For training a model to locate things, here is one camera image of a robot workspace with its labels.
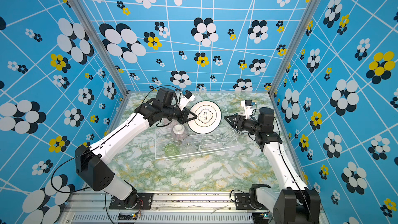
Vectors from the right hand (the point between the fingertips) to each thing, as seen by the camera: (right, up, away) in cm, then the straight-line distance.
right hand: (228, 118), depth 77 cm
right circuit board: (+14, -44, -6) cm, 47 cm away
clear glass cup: (-20, -15, +5) cm, 26 cm away
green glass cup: (-32, -19, +12) cm, 39 cm away
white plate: (-10, +1, -1) cm, 10 cm away
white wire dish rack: (+1, -11, +22) cm, 25 cm away
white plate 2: (-5, -17, +13) cm, 22 cm away
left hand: (-16, +2, -2) cm, 16 cm away
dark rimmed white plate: (+11, -10, +17) cm, 23 cm away
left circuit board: (-48, -45, -5) cm, 66 cm away
